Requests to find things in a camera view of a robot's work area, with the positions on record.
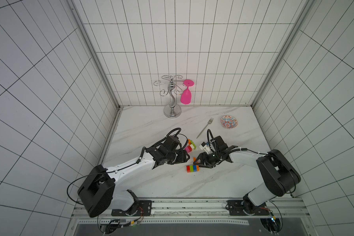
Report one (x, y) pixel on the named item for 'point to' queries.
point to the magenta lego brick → (188, 149)
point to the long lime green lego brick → (192, 143)
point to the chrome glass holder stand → (174, 86)
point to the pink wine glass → (186, 95)
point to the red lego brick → (188, 168)
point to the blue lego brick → (194, 167)
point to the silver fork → (209, 122)
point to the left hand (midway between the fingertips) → (183, 160)
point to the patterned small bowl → (228, 122)
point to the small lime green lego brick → (191, 168)
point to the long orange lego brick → (197, 168)
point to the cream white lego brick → (191, 146)
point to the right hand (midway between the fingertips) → (196, 160)
